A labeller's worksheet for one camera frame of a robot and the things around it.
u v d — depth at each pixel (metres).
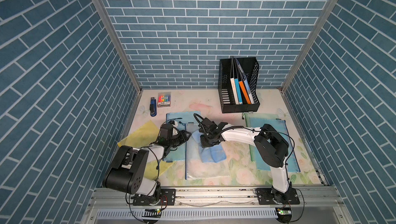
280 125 1.01
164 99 1.12
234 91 0.94
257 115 1.06
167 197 0.73
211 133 0.74
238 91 0.94
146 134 1.01
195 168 0.83
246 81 0.87
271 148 0.52
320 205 0.74
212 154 0.87
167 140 0.72
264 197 0.74
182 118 0.82
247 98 0.98
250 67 1.02
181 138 0.81
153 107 1.06
